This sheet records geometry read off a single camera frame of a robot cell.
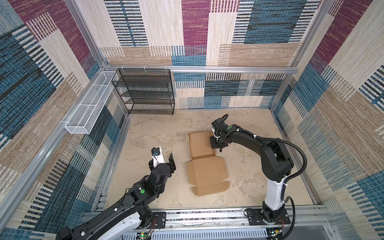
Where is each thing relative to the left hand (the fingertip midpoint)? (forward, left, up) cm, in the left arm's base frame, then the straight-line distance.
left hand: (167, 154), depth 76 cm
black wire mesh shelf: (+53, +21, -2) cm, 57 cm away
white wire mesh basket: (+9, +38, +15) cm, 42 cm away
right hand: (+12, -26, -13) cm, 31 cm away
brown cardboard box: (-3, -21, -17) cm, 28 cm away
